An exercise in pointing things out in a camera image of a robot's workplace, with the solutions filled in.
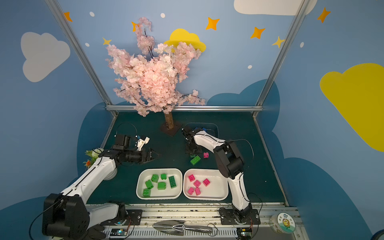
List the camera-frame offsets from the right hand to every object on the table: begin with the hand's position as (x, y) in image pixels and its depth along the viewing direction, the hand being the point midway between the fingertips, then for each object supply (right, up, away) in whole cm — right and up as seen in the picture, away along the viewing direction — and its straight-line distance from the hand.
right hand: (192, 151), depth 97 cm
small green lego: (-17, -13, -11) cm, 24 cm away
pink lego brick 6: (+3, -20, -16) cm, 26 cm away
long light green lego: (+2, -5, -3) cm, 6 cm away
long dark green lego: (-11, -16, -13) cm, 23 cm away
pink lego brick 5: (-1, -19, -16) cm, 25 cm away
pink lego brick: (+9, -2, -1) cm, 9 cm away
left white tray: (-27, -11, -13) cm, 32 cm away
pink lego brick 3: (+3, -17, -13) cm, 21 cm away
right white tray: (+15, -20, -13) cm, 28 cm away
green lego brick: (-24, -16, -15) cm, 33 cm away
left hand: (-20, 0, -17) cm, 26 cm away
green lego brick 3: (-25, -19, -18) cm, 36 cm away
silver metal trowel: (-7, -34, -24) cm, 42 cm away
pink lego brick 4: (+8, -16, -13) cm, 22 cm away
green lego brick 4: (-18, -18, -13) cm, 28 cm away
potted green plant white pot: (-55, 0, -17) cm, 57 cm away
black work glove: (-46, -34, -28) cm, 63 cm away
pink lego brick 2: (0, -14, -11) cm, 18 cm away
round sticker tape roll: (+41, -27, -31) cm, 58 cm away
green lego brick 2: (-21, -13, -13) cm, 28 cm away
